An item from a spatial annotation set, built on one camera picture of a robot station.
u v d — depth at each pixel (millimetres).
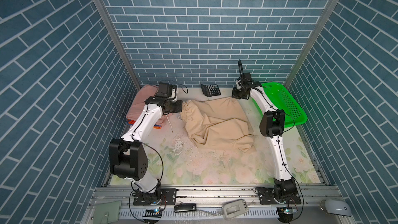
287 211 717
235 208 695
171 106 721
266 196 736
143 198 680
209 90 1182
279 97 1155
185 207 692
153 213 722
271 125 681
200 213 705
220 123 963
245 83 857
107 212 685
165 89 667
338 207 652
